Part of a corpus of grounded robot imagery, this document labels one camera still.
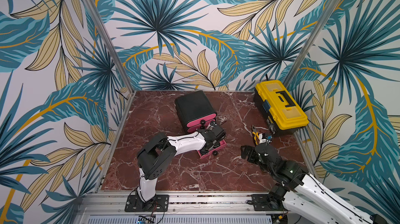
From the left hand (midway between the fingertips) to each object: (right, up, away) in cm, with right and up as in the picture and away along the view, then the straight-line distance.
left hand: (204, 140), depth 91 cm
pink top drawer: (-1, +12, -6) cm, 13 cm away
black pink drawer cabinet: (-5, +17, +3) cm, 18 cm away
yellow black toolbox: (+44, +17, -4) cm, 47 cm away
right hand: (+21, -2, -14) cm, 25 cm away
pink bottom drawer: (+11, -2, -1) cm, 11 cm away
